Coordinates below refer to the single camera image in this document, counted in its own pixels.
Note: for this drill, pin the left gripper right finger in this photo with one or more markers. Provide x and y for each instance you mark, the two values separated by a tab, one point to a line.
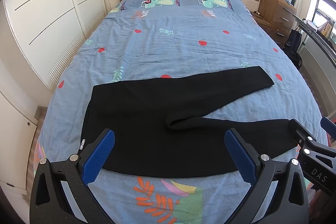
289	202

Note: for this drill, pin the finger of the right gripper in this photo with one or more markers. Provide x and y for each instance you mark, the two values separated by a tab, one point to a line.
329	127
307	141

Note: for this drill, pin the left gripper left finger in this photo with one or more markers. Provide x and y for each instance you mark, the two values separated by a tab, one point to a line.
49	204

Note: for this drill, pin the black pants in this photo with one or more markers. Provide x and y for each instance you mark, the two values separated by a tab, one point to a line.
162	126

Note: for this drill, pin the black bag on floor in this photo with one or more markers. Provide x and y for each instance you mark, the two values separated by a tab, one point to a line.
291	48

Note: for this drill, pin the wooden drawer chest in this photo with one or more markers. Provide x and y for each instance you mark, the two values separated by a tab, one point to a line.
280	16

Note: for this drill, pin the blue patterned bed sheet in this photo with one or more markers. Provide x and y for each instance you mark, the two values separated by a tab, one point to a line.
170	39

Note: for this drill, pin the white wardrobe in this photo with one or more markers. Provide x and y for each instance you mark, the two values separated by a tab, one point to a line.
46	50

